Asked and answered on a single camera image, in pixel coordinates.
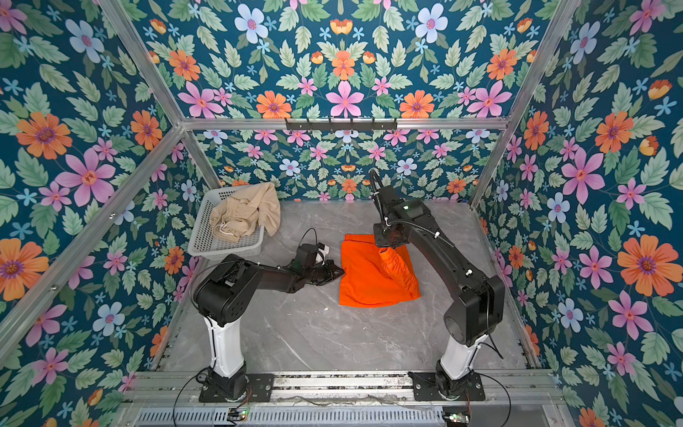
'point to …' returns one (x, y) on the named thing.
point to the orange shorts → (372, 276)
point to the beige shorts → (236, 217)
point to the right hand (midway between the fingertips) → (385, 237)
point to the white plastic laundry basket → (202, 241)
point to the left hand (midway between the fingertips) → (348, 266)
